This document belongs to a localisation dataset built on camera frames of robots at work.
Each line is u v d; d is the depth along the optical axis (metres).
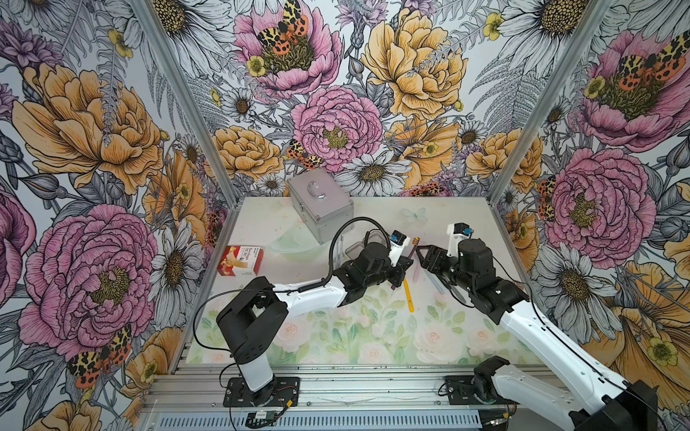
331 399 0.74
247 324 0.45
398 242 0.72
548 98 0.89
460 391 0.74
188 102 0.90
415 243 0.79
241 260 0.97
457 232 0.69
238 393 0.72
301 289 0.52
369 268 0.65
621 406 0.39
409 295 0.94
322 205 1.01
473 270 0.59
